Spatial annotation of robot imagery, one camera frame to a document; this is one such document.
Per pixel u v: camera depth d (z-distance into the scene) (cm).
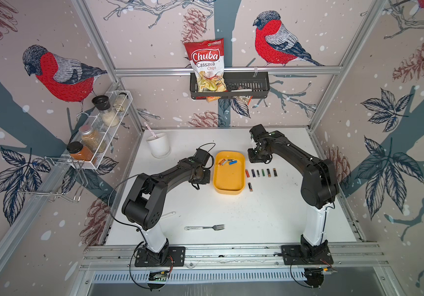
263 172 100
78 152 59
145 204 47
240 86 107
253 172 100
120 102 87
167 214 85
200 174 71
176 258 73
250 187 93
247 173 99
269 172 98
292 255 72
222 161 104
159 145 101
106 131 72
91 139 64
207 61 82
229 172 98
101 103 72
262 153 79
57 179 57
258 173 98
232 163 104
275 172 99
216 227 81
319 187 52
